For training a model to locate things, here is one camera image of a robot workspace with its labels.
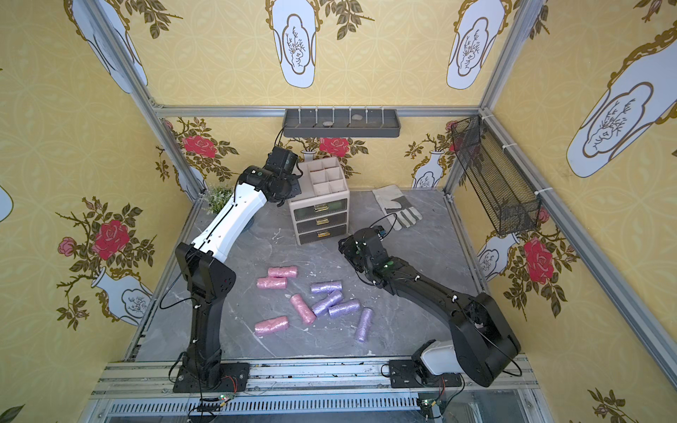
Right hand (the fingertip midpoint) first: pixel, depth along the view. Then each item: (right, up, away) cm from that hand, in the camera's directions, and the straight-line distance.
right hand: (338, 248), depth 85 cm
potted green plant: (-43, +17, +9) cm, 48 cm away
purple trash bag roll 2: (-2, -17, +2) cm, 17 cm away
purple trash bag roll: (-4, -13, +4) cm, 15 cm away
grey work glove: (+26, +14, +29) cm, 41 cm away
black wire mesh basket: (+55, +14, -1) cm, 57 cm away
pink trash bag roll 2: (-22, -13, +5) cm, 26 cm away
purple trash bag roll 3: (+2, -20, -1) cm, 20 cm away
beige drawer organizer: (-6, +12, +4) cm, 14 cm away
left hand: (-14, +19, +4) cm, 24 cm away
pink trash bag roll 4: (-20, -23, -4) cm, 31 cm away
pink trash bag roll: (-20, -9, +8) cm, 23 cm away
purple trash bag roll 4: (+8, -23, -3) cm, 25 cm away
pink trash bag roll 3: (-11, -20, -1) cm, 22 cm away
